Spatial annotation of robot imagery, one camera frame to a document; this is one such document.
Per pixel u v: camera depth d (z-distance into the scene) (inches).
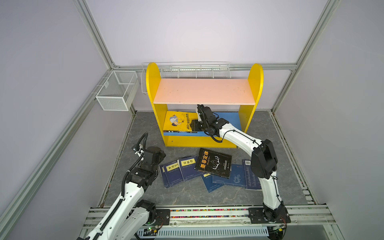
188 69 36.9
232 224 28.6
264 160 20.6
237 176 33.5
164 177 33.3
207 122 27.5
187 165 34.2
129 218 22.4
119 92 40.1
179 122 36.1
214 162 35.0
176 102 27.3
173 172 33.5
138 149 25.2
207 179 33.6
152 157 22.5
